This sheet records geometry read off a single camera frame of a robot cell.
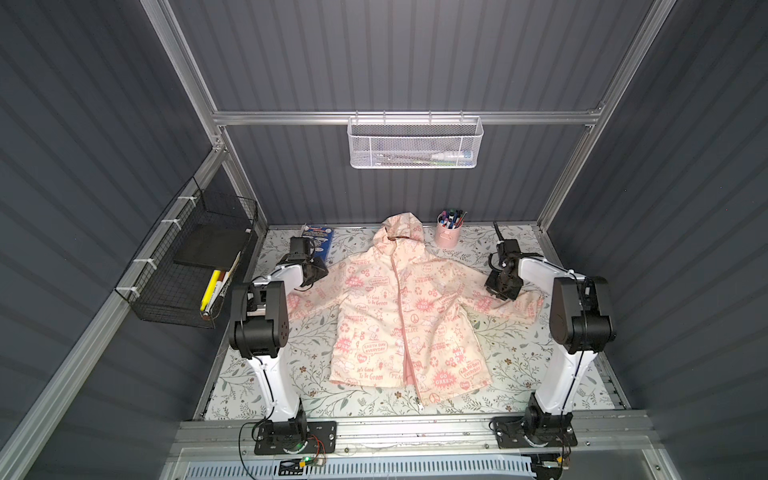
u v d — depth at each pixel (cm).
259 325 53
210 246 76
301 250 82
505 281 85
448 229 105
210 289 71
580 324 53
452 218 105
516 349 88
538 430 67
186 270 74
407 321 94
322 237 116
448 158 89
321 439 73
